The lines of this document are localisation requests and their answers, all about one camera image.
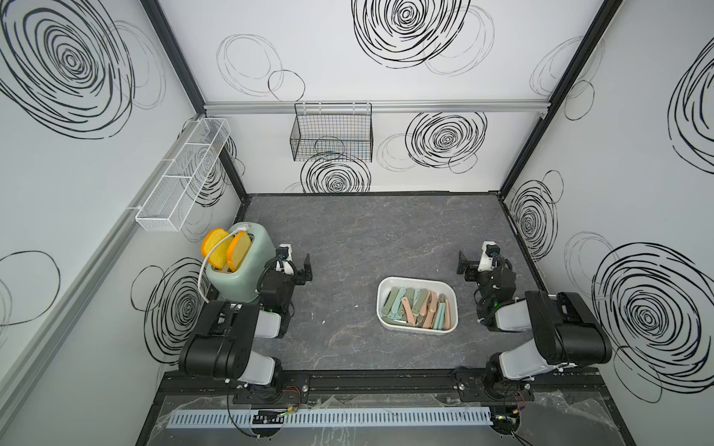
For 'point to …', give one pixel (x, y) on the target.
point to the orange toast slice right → (238, 251)
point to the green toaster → (242, 283)
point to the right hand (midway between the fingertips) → (479, 252)
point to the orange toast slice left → (218, 256)
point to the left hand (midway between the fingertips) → (292, 254)
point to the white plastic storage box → (417, 305)
